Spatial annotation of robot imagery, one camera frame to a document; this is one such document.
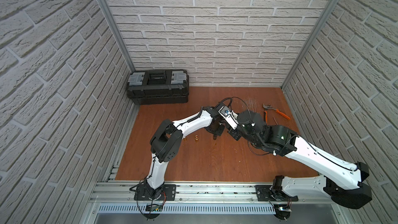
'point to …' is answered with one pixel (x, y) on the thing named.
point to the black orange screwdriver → (274, 119)
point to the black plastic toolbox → (154, 87)
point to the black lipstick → (214, 137)
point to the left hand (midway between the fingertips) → (219, 130)
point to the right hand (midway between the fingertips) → (230, 118)
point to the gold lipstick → (196, 138)
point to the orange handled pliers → (269, 106)
